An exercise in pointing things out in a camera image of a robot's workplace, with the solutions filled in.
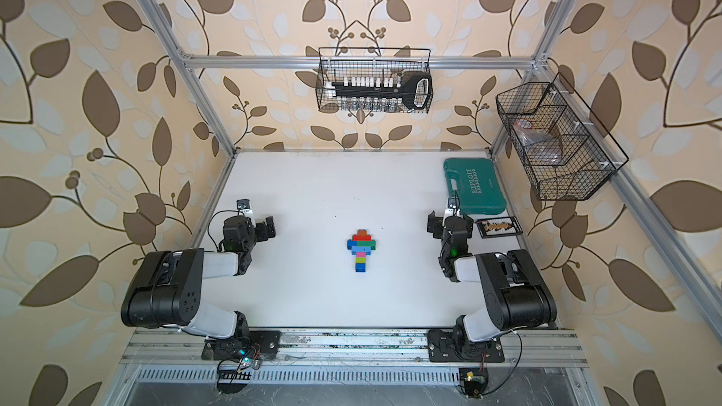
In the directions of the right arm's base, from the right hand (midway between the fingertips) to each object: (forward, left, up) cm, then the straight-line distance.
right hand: (450, 214), depth 93 cm
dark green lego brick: (-8, +28, -4) cm, 30 cm away
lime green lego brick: (-13, +31, -5) cm, 34 cm away
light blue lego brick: (-10, +30, -4) cm, 32 cm away
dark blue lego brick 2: (-15, +31, -5) cm, 35 cm away
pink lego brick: (-11, +30, -5) cm, 33 cm away
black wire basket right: (+1, -26, +27) cm, 37 cm away
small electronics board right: (-45, +1, -9) cm, 46 cm away
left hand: (+2, +66, 0) cm, 66 cm away
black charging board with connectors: (-3, -17, -5) cm, 18 cm away
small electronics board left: (-42, +65, -9) cm, 78 cm away
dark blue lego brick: (-8, +34, -4) cm, 35 cm away
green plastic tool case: (+13, -13, -1) cm, 19 cm away
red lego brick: (-5, +30, -5) cm, 31 cm away
